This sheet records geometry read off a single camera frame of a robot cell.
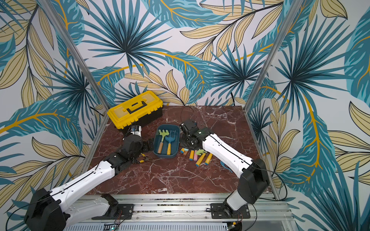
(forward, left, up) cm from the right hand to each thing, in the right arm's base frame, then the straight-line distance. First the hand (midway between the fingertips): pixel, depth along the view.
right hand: (183, 143), depth 82 cm
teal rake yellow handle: (+12, +9, -14) cm, 21 cm away
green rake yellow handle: (0, -12, -13) cm, 17 cm away
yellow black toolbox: (+24, +30, +2) cm, 39 cm away
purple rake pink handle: (-1, -7, -13) cm, 15 cm away
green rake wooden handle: (+16, +14, -12) cm, 25 cm away
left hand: (+2, +21, +1) cm, 22 cm away
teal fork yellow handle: (-1, -5, -14) cm, 15 cm away
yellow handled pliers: (-2, +24, -14) cm, 28 cm away
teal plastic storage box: (+8, +6, -14) cm, 17 cm away
